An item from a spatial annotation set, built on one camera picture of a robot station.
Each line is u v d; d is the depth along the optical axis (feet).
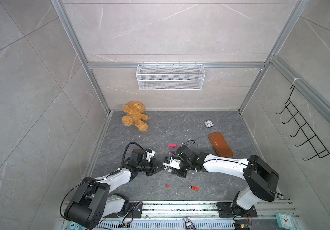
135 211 2.38
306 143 2.13
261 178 1.45
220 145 3.18
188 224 2.21
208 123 3.59
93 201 1.37
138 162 2.28
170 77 3.33
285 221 2.25
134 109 3.61
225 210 2.45
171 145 3.26
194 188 2.67
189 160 2.15
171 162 2.40
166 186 2.68
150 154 2.68
